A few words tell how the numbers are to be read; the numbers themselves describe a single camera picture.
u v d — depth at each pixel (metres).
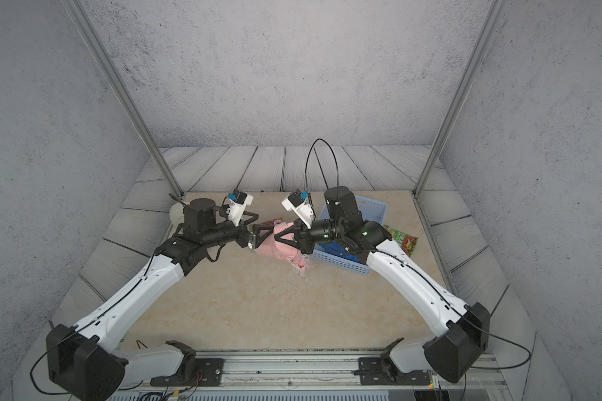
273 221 1.07
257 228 0.65
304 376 0.73
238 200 0.63
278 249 0.64
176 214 0.95
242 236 0.65
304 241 0.57
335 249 0.61
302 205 0.57
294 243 0.61
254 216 0.76
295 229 0.59
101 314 0.42
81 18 0.72
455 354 0.38
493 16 0.71
